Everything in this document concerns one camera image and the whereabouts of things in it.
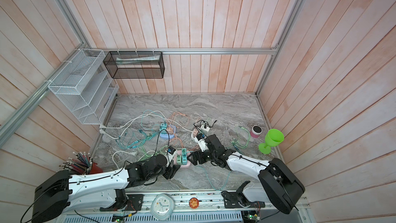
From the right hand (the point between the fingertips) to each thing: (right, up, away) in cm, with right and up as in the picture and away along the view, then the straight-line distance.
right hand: (193, 155), depth 85 cm
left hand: (-10, -5, -5) cm, 12 cm away
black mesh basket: (-41, +57, +21) cm, 73 cm away
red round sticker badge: (0, -19, -12) cm, 23 cm away
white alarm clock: (-14, -19, -15) cm, 28 cm away
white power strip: (+8, +14, +6) cm, 17 cm away
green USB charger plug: (-8, -1, -5) cm, 9 cm away
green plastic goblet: (+42, +11, -5) cm, 44 cm away
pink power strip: (-8, +2, -1) cm, 8 cm away
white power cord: (-51, +11, +16) cm, 54 cm away
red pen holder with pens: (-55, -1, -10) cm, 56 cm away
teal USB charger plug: (-5, +1, -5) cm, 7 cm away
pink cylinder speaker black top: (+38, +12, +8) cm, 41 cm away
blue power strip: (-18, +8, +14) cm, 24 cm away
